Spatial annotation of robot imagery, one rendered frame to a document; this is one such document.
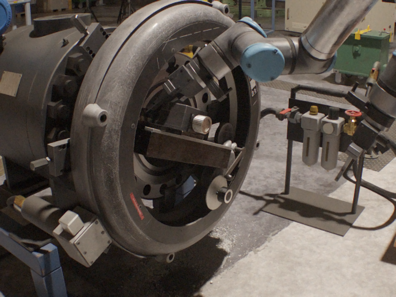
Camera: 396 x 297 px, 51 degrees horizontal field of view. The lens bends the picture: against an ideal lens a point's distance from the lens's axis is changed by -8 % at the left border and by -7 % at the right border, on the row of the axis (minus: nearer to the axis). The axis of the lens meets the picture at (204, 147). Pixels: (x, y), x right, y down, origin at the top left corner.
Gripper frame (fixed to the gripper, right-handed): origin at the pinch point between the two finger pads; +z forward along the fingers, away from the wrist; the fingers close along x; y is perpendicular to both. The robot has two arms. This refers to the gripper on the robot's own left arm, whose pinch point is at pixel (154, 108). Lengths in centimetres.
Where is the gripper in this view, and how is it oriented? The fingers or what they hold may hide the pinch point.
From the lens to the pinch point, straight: 117.8
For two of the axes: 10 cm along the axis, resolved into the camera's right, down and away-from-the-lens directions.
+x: -2.0, -0.3, -9.8
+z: -7.9, 6.0, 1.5
